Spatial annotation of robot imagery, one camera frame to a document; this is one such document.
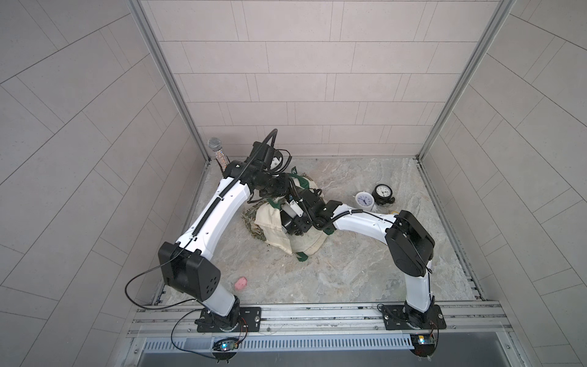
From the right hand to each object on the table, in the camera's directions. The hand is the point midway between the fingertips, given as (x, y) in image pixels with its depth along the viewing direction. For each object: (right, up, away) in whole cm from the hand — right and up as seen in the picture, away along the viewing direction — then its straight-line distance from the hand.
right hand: (298, 217), depth 91 cm
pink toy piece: (-19, -20, -14) cm, 31 cm away
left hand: (-1, +13, -14) cm, 19 cm away
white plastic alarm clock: (+29, +7, +8) cm, 31 cm away
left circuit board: (-20, -33, -26) cm, 47 cm away
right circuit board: (+39, -34, -23) cm, 56 cm away
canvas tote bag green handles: (-11, +2, -14) cm, 18 cm away
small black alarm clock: (+37, +9, +8) cm, 39 cm away
